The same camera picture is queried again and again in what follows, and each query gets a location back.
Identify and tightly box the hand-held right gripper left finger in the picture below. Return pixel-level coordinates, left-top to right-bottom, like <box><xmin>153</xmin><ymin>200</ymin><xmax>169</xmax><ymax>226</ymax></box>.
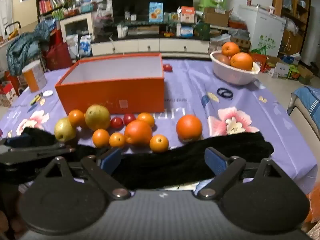
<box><xmin>37</xmin><ymin>147</ymin><xmax>132</xmax><ymax>201</ymax></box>

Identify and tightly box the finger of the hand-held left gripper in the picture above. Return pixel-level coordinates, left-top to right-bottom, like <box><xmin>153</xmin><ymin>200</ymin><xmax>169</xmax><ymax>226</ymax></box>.
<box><xmin>0</xmin><ymin>144</ymin><xmax>76</xmax><ymax>165</ymax></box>
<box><xmin>4</xmin><ymin>135</ymin><xmax>54</xmax><ymax>148</ymax></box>

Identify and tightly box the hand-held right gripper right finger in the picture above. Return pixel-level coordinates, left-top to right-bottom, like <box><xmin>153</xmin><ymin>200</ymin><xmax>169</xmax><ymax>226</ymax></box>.
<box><xmin>197</xmin><ymin>147</ymin><xmax>285</xmax><ymax>201</ymax></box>

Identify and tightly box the small orange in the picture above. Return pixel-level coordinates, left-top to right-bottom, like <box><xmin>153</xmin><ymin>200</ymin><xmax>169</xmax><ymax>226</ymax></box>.
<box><xmin>136</xmin><ymin>112</ymin><xmax>155</xmax><ymax>128</ymax></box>
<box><xmin>68</xmin><ymin>109</ymin><xmax>85</xmax><ymax>128</ymax></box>
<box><xmin>109</xmin><ymin>132</ymin><xmax>126</xmax><ymax>148</ymax></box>
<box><xmin>92</xmin><ymin>129</ymin><xmax>110</xmax><ymax>148</ymax></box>
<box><xmin>149</xmin><ymin>134</ymin><xmax>169</xmax><ymax>153</ymax></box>

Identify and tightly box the small yellow pear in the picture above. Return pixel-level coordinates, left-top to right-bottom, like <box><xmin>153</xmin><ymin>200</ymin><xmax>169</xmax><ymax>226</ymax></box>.
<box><xmin>54</xmin><ymin>117</ymin><xmax>77</xmax><ymax>142</ymax></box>

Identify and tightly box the large orange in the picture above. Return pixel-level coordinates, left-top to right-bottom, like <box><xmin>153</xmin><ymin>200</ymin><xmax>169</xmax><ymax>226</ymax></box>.
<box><xmin>176</xmin><ymin>114</ymin><xmax>203</xmax><ymax>141</ymax></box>
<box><xmin>124</xmin><ymin>120</ymin><xmax>153</xmax><ymax>146</ymax></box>

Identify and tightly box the large yellow pear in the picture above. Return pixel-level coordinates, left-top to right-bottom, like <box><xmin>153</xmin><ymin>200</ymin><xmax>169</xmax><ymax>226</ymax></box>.
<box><xmin>85</xmin><ymin>104</ymin><xmax>111</xmax><ymax>131</ymax></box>

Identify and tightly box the orange cardboard box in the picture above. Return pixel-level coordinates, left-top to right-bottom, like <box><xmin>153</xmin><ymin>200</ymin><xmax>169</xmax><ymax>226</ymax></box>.
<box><xmin>55</xmin><ymin>53</ymin><xmax>165</xmax><ymax>115</ymax></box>

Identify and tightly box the black knit cloth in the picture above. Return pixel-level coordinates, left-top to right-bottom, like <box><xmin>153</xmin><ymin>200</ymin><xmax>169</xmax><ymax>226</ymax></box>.
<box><xmin>22</xmin><ymin>127</ymin><xmax>274</xmax><ymax>189</ymax></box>

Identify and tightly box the red white cardboard box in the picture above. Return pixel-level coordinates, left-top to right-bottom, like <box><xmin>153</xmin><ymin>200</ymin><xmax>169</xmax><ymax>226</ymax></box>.
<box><xmin>0</xmin><ymin>81</ymin><xmax>19</xmax><ymax>108</ymax></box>

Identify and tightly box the orange white tin can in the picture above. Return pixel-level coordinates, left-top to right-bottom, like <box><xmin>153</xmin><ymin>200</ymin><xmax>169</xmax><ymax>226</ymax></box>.
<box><xmin>22</xmin><ymin>60</ymin><xmax>48</xmax><ymax>92</ymax></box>

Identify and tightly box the white plastic bowl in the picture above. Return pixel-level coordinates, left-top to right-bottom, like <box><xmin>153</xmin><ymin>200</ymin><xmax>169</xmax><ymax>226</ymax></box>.
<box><xmin>210</xmin><ymin>51</ymin><xmax>261</xmax><ymax>85</ymax></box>

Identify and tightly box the blue padded jacket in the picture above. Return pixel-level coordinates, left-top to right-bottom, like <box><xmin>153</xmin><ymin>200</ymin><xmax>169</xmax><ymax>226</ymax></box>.
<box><xmin>6</xmin><ymin>19</ymin><xmax>57</xmax><ymax>77</ymax></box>

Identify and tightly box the red shopping bag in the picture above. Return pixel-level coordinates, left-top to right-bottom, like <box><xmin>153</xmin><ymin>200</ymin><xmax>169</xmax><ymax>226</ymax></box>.
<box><xmin>42</xmin><ymin>29</ymin><xmax>73</xmax><ymax>71</ymax></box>

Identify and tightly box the reddish brown fruit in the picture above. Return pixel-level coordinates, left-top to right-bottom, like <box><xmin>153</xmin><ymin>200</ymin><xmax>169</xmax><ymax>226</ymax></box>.
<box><xmin>217</xmin><ymin>54</ymin><xmax>232</xmax><ymax>66</ymax></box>

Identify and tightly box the orange plastic bag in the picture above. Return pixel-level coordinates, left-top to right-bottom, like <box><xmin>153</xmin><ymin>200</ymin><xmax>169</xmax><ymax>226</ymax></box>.
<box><xmin>304</xmin><ymin>185</ymin><xmax>320</xmax><ymax>227</ymax></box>

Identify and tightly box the red paper bag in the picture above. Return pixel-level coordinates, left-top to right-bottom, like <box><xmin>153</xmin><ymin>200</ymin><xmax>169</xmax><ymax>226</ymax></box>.
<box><xmin>251</xmin><ymin>54</ymin><xmax>268</xmax><ymax>73</ymax></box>

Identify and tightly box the white green carton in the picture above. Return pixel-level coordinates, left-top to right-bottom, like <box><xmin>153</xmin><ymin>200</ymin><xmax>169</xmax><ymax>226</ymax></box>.
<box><xmin>271</xmin><ymin>62</ymin><xmax>290</xmax><ymax>78</ymax></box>

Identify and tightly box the blue striped cloth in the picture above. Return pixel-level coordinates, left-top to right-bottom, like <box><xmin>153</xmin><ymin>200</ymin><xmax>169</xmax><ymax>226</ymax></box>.
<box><xmin>291</xmin><ymin>85</ymin><xmax>320</xmax><ymax>120</ymax></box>

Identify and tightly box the white blue bag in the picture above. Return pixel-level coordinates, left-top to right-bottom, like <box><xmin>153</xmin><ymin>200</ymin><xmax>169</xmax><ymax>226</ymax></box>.
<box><xmin>80</xmin><ymin>35</ymin><xmax>92</xmax><ymax>57</ymax></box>

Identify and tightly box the white television cabinet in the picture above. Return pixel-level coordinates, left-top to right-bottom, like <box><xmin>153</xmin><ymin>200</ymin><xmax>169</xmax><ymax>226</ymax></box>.
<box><xmin>91</xmin><ymin>22</ymin><xmax>210</xmax><ymax>55</ymax></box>

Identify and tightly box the brown printed carton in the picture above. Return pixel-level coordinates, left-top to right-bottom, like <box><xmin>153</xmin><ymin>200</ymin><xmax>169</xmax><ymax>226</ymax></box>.
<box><xmin>231</xmin><ymin>36</ymin><xmax>251</xmax><ymax>53</ymax></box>

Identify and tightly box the grey plastic bag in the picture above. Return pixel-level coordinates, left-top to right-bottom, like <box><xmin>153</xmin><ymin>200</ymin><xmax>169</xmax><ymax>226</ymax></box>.
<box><xmin>210</xmin><ymin>34</ymin><xmax>232</xmax><ymax>46</ymax></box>

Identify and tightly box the white glass-door cabinet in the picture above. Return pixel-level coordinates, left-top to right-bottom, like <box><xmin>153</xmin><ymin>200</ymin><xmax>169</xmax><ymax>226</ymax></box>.
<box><xmin>60</xmin><ymin>12</ymin><xmax>95</xmax><ymax>46</ymax></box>

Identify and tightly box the flat brown box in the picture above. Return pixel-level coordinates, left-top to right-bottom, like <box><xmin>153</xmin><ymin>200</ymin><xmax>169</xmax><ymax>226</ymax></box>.
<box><xmin>127</xmin><ymin>26</ymin><xmax>160</xmax><ymax>35</ymax></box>

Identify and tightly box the dark green bag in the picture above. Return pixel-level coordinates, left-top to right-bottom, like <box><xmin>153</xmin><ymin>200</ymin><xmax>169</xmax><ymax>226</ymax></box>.
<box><xmin>194</xmin><ymin>21</ymin><xmax>211</xmax><ymax>40</ymax></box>

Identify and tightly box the blue white box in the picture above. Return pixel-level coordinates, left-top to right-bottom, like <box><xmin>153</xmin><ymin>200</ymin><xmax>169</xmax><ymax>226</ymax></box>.
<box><xmin>180</xmin><ymin>26</ymin><xmax>194</xmax><ymax>37</ymax></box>

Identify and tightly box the beige standing air conditioner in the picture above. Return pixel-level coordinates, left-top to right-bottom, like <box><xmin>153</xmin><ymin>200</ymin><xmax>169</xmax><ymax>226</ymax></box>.
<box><xmin>12</xmin><ymin>0</ymin><xmax>38</xmax><ymax>28</ymax></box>

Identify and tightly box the white chest freezer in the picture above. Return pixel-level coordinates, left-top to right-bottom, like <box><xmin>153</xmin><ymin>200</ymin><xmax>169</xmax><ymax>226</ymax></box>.
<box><xmin>237</xmin><ymin>4</ymin><xmax>287</xmax><ymax>57</ymax></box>

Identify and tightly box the brown cardboard box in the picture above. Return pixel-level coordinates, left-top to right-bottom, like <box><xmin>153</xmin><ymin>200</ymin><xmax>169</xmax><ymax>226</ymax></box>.
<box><xmin>204</xmin><ymin>7</ymin><xmax>230</xmax><ymax>27</ymax></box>

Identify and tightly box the dark bookshelf with books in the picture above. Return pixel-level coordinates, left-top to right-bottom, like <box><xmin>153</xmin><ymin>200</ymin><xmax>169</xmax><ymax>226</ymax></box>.
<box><xmin>36</xmin><ymin>0</ymin><xmax>80</xmax><ymax>23</ymax></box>

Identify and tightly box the orange white carton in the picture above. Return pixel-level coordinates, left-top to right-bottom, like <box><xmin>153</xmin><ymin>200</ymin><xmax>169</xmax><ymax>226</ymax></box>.
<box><xmin>178</xmin><ymin>6</ymin><xmax>196</xmax><ymax>23</ymax></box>

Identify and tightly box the blue snack box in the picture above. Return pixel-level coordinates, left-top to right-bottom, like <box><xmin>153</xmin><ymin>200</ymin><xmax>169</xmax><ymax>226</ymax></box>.
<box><xmin>149</xmin><ymin>2</ymin><xmax>163</xmax><ymax>22</ymax></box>

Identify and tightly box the wooden display cabinet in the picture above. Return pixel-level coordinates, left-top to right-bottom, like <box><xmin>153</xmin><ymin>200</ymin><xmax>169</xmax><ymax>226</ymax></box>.
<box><xmin>272</xmin><ymin>0</ymin><xmax>313</xmax><ymax>55</ymax></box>

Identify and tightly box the black handle trolley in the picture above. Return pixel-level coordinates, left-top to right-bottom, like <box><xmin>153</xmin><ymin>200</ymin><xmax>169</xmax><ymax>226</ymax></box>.
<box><xmin>4</xmin><ymin>22</ymin><xmax>22</xmax><ymax>38</ymax></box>

